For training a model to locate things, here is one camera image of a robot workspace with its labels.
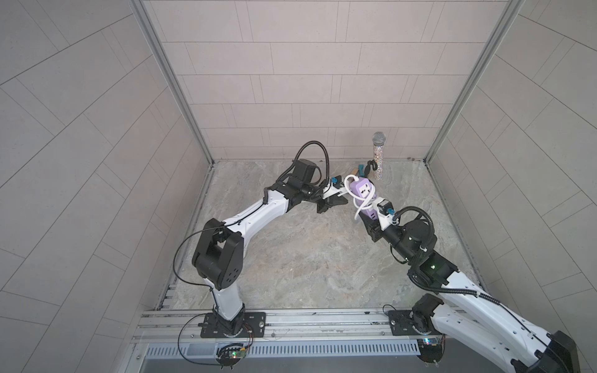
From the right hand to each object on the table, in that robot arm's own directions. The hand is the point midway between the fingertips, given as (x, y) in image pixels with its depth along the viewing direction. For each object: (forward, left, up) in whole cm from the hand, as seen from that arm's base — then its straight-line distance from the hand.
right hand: (366, 206), depth 72 cm
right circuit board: (-35, -15, -23) cm, 45 cm away
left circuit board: (-33, +42, -19) cm, 57 cm away
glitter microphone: (+23, -9, +7) cm, 26 cm away
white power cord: (-4, +2, +7) cm, 8 cm away
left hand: (+6, +5, -3) cm, 9 cm away
